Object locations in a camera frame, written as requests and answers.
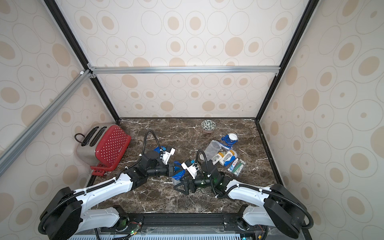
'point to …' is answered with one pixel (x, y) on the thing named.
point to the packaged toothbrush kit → (238, 167)
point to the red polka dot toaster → (103, 147)
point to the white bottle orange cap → (217, 157)
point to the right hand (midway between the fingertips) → (182, 182)
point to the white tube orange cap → (229, 155)
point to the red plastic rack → (98, 171)
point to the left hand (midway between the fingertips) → (186, 170)
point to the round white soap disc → (233, 136)
